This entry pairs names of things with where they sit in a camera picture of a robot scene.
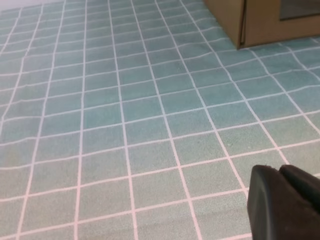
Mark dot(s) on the cyan checkered tablecloth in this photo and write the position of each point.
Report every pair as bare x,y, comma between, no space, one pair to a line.
139,120

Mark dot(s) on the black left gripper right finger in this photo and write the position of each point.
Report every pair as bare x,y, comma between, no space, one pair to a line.
307,185

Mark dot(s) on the lower brown cardboard shoebox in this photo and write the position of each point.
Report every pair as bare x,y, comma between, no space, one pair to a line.
251,23

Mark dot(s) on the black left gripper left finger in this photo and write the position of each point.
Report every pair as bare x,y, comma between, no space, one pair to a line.
276,211

